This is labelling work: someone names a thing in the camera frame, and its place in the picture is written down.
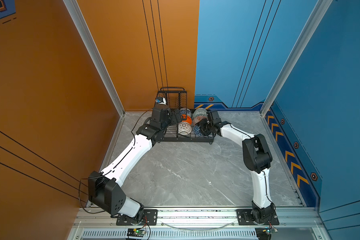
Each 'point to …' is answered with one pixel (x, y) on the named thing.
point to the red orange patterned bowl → (197, 118)
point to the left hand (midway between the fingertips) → (174, 111)
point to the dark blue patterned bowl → (196, 130)
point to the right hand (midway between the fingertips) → (194, 126)
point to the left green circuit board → (136, 232)
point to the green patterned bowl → (200, 111)
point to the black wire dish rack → (191, 125)
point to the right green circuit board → (268, 230)
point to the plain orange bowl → (188, 119)
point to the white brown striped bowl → (184, 128)
